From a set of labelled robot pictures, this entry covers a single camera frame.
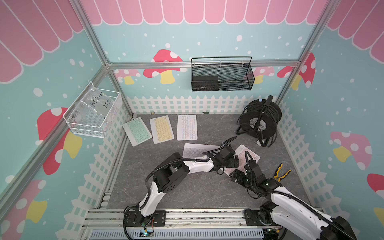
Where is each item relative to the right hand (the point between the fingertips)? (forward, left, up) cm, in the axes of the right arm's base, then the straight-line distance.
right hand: (234, 177), depth 86 cm
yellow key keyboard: (+36, +47, 0) cm, 59 cm away
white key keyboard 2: (+18, +22, 0) cm, 28 cm away
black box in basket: (+44, +16, +34) cm, 57 cm away
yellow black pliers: (+2, -26, -2) cm, 26 cm away
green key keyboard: (+35, +65, -1) cm, 74 cm away
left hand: (+8, -1, 0) cm, 8 cm away
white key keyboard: (+37, +29, 0) cm, 47 cm away
